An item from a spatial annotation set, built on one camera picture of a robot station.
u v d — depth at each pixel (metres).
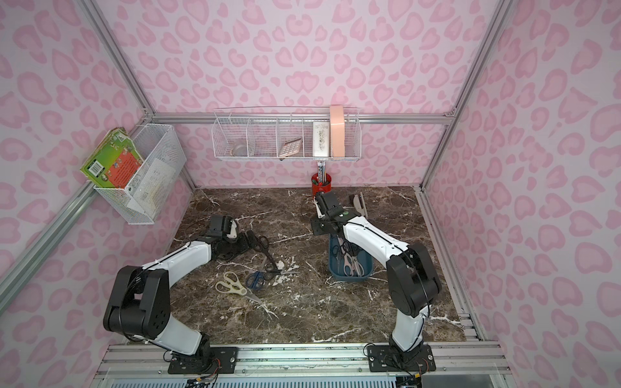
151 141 0.79
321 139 0.93
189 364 0.68
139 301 0.45
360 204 1.10
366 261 0.93
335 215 0.69
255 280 0.90
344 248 0.96
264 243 1.00
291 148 0.94
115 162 0.72
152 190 0.82
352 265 0.92
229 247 0.78
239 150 0.93
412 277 0.47
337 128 0.82
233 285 0.88
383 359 0.73
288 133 1.01
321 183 1.10
